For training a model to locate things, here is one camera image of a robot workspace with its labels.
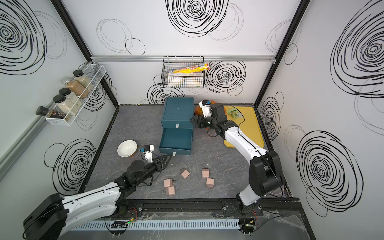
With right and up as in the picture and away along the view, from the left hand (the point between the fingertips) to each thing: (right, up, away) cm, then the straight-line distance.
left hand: (170, 157), depth 78 cm
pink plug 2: (+21, -15, +3) cm, 26 cm away
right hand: (+13, +20, +5) cm, 24 cm away
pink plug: (+19, -11, +7) cm, 23 cm away
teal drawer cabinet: (+2, +10, +12) cm, 16 cm away
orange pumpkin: (+16, +26, +24) cm, 39 cm away
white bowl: (-30, +1, +16) cm, 34 cm away
